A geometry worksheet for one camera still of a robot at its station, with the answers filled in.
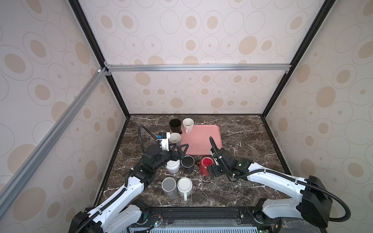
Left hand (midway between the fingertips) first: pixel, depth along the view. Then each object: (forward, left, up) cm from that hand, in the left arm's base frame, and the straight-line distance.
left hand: (187, 145), depth 73 cm
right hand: (-3, -18, -16) cm, 24 cm away
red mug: (-1, -11, -16) cm, 19 cm away
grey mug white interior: (+17, +9, -17) cm, 26 cm away
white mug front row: (-15, +1, -17) cm, 22 cm away
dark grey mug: (-16, +9, -13) cm, 23 cm away
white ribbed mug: (-4, +8, -17) cm, 19 cm away
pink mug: (+27, 0, -16) cm, 31 cm away
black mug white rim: (-3, 0, -16) cm, 16 cm away
